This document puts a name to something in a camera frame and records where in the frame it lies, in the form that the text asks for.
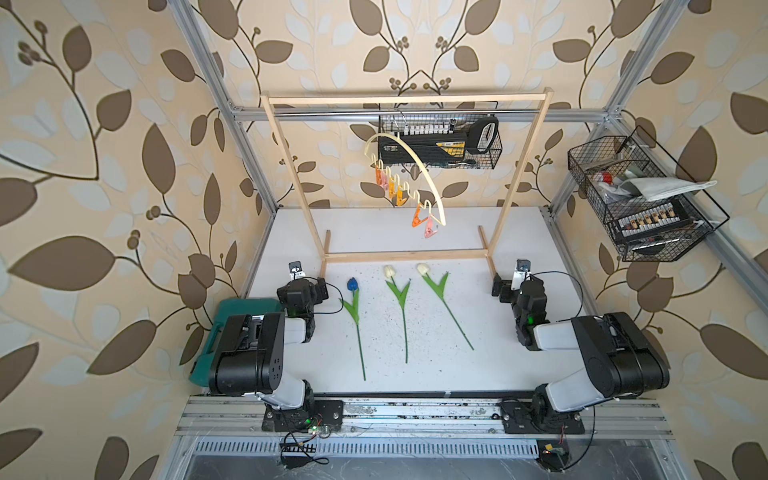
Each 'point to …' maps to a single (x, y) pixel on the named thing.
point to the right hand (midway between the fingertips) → (514, 275)
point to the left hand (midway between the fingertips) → (304, 278)
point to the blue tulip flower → (353, 311)
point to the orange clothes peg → (416, 221)
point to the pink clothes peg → (429, 231)
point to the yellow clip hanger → (425, 204)
